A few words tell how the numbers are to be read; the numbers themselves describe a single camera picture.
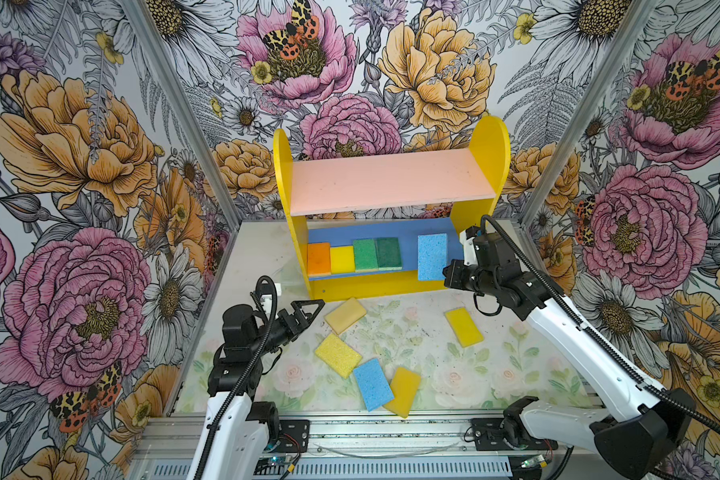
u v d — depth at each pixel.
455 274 0.66
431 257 0.79
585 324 0.45
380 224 1.27
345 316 0.96
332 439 0.76
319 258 0.90
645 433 0.37
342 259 0.90
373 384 0.80
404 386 0.82
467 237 0.69
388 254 0.92
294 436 0.74
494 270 0.55
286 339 0.67
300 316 0.65
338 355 0.86
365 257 0.90
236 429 0.49
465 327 0.94
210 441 0.46
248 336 0.60
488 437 0.73
